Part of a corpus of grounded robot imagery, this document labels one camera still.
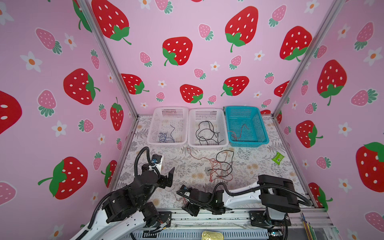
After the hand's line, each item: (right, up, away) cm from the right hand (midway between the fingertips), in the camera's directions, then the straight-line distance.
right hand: (182, 210), depth 75 cm
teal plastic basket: (+45, +43, +36) cm, 72 cm away
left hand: (-7, +24, -7) cm, 26 cm away
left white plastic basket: (-14, +43, +38) cm, 59 cm away
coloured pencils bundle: (+61, -7, -6) cm, 62 cm away
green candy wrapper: (+61, +23, +20) cm, 68 cm away
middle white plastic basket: (+23, +51, +39) cm, 69 cm away
